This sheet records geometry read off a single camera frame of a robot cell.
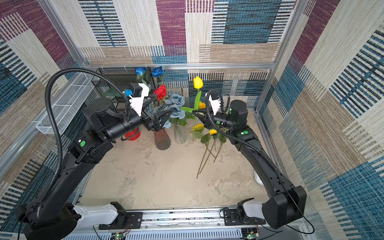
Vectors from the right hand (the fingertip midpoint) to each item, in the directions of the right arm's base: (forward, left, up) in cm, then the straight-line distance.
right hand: (195, 113), depth 67 cm
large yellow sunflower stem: (+11, -6, -37) cm, 39 cm away
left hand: (-7, +11, +13) cm, 18 cm away
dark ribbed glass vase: (+11, +23, -37) cm, 45 cm away
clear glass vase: (+11, +10, -29) cm, 33 cm away
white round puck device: (-17, -33, -34) cm, 51 cm away
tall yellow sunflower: (+15, -11, -34) cm, 39 cm away
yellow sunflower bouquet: (+11, -18, -37) cm, 42 cm away
